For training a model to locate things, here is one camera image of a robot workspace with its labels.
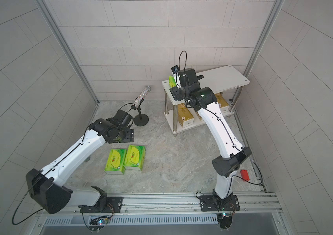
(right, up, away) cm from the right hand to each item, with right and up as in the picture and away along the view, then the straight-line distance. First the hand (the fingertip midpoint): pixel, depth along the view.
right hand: (180, 85), depth 73 cm
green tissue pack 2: (-25, -39, +8) cm, 47 cm away
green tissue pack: (-36, -42, +6) cm, 56 cm away
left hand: (-27, -27, +6) cm, 39 cm away
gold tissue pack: (+4, -17, +18) cm, 25 cm away
